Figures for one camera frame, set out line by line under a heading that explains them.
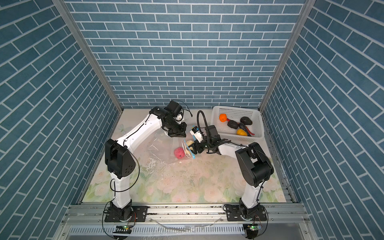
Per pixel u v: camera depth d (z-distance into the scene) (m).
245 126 1.07
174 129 0.74
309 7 0.71
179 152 0.89
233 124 1.07
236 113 1.12
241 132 1.00
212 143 0.75
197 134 0.84
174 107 0.70
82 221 0.72
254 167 0.49
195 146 0.82
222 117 1.08
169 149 0.96
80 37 0.80
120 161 0.50
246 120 1.08
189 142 0.88
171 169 0.89
